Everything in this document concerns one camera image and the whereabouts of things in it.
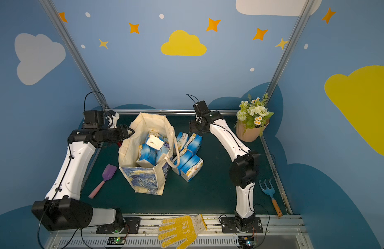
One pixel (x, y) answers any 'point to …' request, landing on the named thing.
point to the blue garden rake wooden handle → (270, 190)
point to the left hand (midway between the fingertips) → (132, 130)
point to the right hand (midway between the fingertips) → (197, 126)
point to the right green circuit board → (247, 241)
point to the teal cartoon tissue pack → (155, 154)
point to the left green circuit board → (115, 240)
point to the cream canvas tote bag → (144, 178)
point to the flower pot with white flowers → (252, 118)
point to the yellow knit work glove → (187, 229)
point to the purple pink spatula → (108, 174)
